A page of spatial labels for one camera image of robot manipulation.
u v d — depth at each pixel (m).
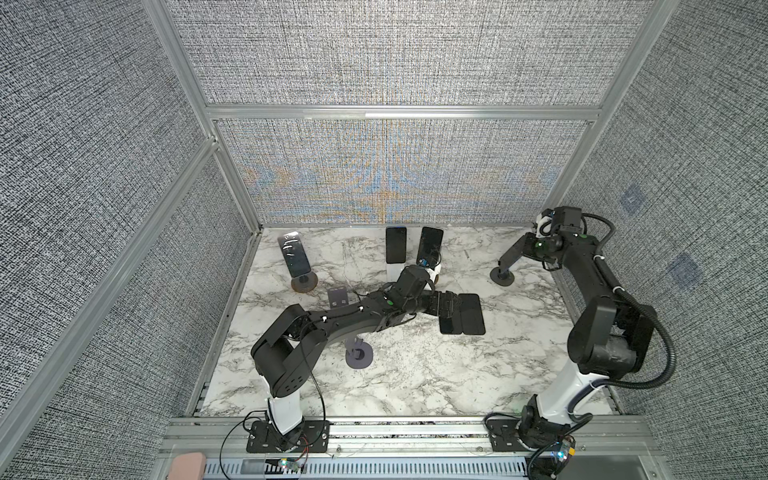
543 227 0.81
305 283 1.03
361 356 0.83
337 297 0.90
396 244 1.00
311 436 0.74
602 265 0.56
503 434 0.73
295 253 0.95
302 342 0.46
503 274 1.01
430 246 0.96
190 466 0.68
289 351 0.48
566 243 0.64
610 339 0.49
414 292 0.67
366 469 0.70
